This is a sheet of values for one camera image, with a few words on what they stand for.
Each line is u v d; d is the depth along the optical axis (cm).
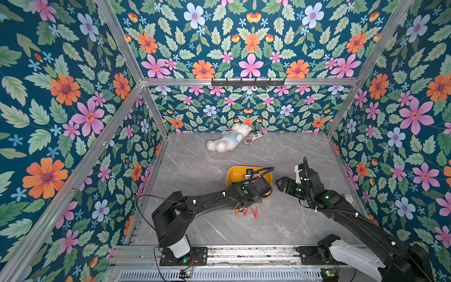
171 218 44
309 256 73
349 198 87
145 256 75
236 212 85
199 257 73
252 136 115
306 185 61
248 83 93
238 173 100
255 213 86
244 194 57
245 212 86
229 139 107
